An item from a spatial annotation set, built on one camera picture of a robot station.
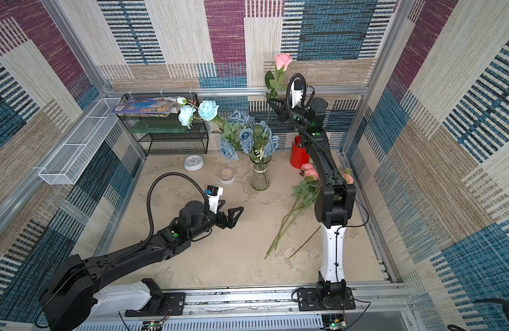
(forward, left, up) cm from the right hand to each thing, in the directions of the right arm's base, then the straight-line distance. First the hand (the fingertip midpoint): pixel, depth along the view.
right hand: (272, 100), depth 79 cm
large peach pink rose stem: (-16, -17, -39) cm, 46 cm away
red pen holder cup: (+6, -16, -37) cm, 41 cm away
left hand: (-31, +15, -24) cm, 42 cm away
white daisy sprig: (-16, +5, -12) cm, 21 cm away
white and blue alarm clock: (+4, +40, -38) cm, 56 cm away
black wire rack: (+18, +50, -31) cm, 61 cm away
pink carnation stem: (-27, -6, -42) cm, 50 cm away
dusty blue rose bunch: (-8, +12, -9) cm, 17 cm away
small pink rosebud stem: (-38, -13, -43) cm, 59 cm away
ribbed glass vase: (-5, +5, -42) cm, 43 cm away
